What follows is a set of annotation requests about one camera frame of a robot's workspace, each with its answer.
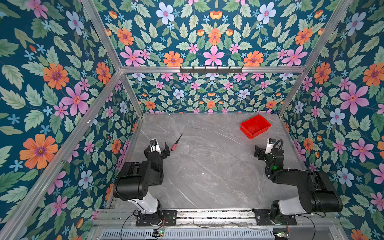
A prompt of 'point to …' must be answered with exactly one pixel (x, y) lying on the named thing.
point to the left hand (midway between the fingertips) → (158, 140)
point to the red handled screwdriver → (174, 146)
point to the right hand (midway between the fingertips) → (264, 146)
